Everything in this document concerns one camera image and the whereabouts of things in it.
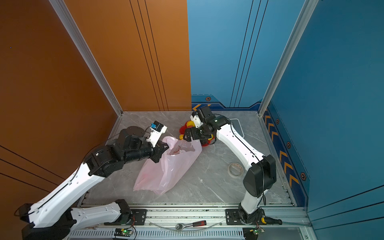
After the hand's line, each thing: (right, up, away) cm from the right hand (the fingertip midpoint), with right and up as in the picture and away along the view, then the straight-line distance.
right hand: (190, 136), depth 80 cm
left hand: (-8, -2, -17) cm, 19 cm away
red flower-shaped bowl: (-2, +6, +22) cm, 23 cm away
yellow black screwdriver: (+38, -39, -10) cm, 56 cm away
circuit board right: (+30, -46, -9) cm, 56 cm away
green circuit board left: (-32, -46, -9) cm, 56 cm away
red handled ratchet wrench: (-4, -42, -11) cm, 43 cm away
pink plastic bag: (-11, -16, -18) cm, 26 cm away
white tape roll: (+27, -21, +9) cm, 36 cm away
